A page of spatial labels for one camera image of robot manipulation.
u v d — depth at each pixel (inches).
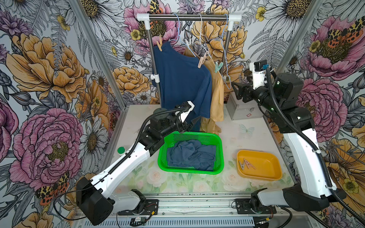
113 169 16.8
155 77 32.1
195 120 25.9
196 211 29.2
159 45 29.8
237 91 22.4
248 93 20.2
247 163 35.0
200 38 34.2
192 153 32.7
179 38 33.7
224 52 36.1
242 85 20.1
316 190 14.7
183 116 22.6
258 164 35.2
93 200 14.7
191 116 22.3
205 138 37.2
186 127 23.1
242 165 34.3
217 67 23.3
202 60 24.4
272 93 14.5
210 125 33.9
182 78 27.6
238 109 40.1
